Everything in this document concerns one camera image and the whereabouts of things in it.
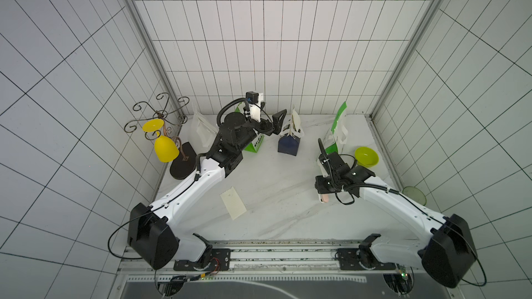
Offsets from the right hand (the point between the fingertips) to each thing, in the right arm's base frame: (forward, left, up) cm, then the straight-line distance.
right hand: (317, 181), depth 84 cm
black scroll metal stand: (+6, +71, +23) cm, 75 cm away
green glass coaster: (-4, -36, +2) cm, 36 cm away
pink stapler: (-8, -2, +3) cm, 9 cm away
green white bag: (+22, +28, -3) cm, 36 cm away
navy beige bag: (+18, +12, +1) cm, 22 cm away
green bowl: (+19, -27, -8) cm, 34 cm away
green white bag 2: (+14, -6, +11) cm, 18 cm away
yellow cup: (+4, +61, +13) cm, 63 cm away
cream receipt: (+23, +9, +6) cm, 25 cm away
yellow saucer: (+7, +63, +23) cm, 68 cm away
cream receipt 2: (-9, +35, -7) cm, 37 cm away
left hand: (+11, +19, +28) cm, 36 cm away
